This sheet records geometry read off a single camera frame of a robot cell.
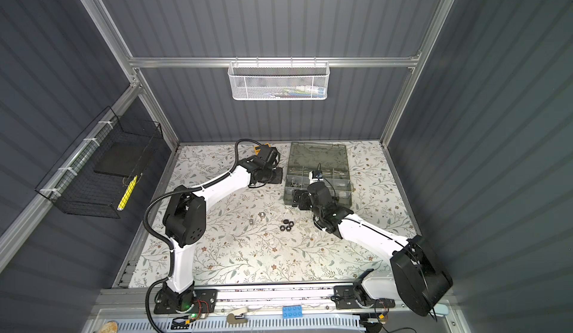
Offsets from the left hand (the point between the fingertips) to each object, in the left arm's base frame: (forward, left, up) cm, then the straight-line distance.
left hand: (281, 176), depth 95 cm
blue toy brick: (-48, -2, -9) cm, 49 cm away
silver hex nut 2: (-16, +13, -9) cm, 23 cm away
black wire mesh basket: (-10, +60, +18) cm, 64 cm away
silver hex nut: (-13, +9, -10) cm, 19 cm away
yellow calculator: (+25, +12, -8) cm, 29 cm away
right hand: (-11, -9, +3) cm, 15 cm away
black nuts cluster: (-19, -2, -11) cm, 22 cm away
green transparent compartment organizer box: (+18, -27, -10) cm, 34 cm away
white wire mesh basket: (+58, -1, +12) cm, 60 cm away
